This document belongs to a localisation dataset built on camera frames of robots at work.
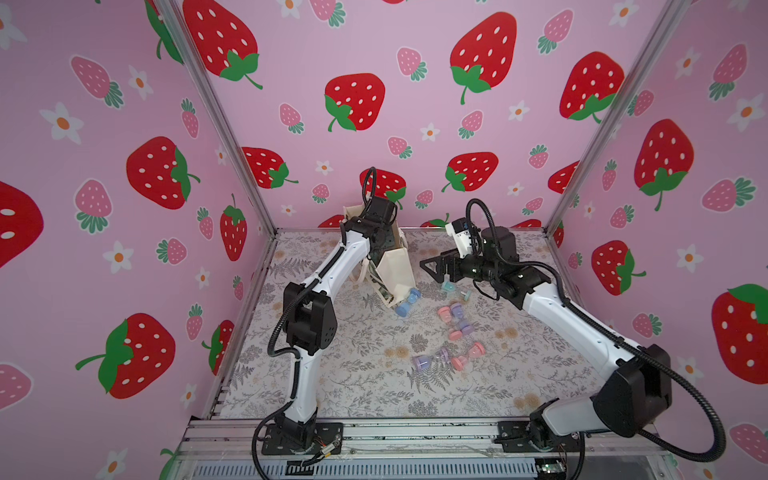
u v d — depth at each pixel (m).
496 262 0.60
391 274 0.91
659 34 0.72
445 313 0.95
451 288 1.01
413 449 0.73
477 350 0.86
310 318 0.54
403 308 0.96
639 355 0.42
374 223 0.67
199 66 0.76
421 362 0.84
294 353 0.56
